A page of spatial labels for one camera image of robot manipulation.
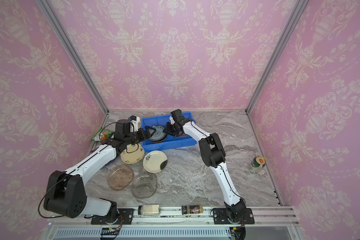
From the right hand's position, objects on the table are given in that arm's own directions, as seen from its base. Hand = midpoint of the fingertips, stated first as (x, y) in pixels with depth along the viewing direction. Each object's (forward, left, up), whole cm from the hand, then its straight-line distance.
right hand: (164, 130), depth 102 cm
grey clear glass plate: (-34, +11, -7) cm, 36 cm away
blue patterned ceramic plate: (-4, +3, -1) cm, 5 cm away
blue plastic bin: (-11, -12, +3) cm, 16 cm away
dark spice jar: (-48, -13, -3) cm, 50 cm away
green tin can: (-28, -53, +3) cm, 60 cm away
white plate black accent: (-20, +6, -5) cm, 21 cm away
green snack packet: (+1, +42, -3) cm, 42 cm away
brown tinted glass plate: (-29, +26, -6) cm, 39 cm away
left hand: (-11, +5, +13) cm, 18 cm away
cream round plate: (-25, +13, +14) cm, 32 cm away
